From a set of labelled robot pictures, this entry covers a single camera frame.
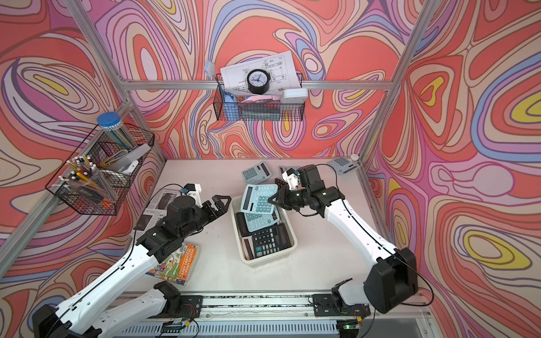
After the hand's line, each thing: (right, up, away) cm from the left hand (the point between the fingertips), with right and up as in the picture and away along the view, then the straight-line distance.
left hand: (227, 202), depth 74 cm
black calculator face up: (+3, -11, +15) cm, 19 cm away
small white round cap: (+65, +21, +49) cm, 84 cm away
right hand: (+16, -1, +2) cm, 16 cm away
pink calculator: (+7, -19, +9) cm, 22 cm away
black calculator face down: (+15, -16, +9) cm, 24 cm away
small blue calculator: (+10, +2, +6) cm, 12 cm away
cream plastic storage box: (+22, -7, +8) cm, 24 cm away
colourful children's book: (-19, -25, +5) cm, 32 cm away
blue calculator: (+9, -10, +15) cm, 20 cm away
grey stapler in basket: (-35, +14, -1) cm, 38 cm away
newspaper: (-38, -6, +22) cm, 44 cm away
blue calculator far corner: (+55, +16, +41) cm, 71 cm away
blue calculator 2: (+8, +11, +38) cm, 40 cm away
